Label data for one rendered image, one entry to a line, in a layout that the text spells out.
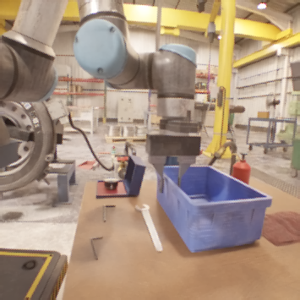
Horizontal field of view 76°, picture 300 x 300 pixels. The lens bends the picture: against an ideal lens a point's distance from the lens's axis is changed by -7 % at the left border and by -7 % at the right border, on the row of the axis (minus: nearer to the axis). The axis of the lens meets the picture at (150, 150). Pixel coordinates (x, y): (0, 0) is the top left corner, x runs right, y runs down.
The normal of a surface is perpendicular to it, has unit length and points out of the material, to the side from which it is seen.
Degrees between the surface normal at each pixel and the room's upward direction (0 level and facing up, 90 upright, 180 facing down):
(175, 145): 90
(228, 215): 90
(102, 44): 95
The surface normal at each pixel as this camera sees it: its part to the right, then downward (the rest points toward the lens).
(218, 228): 0.22, 0.18
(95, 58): -0.18, 0.24
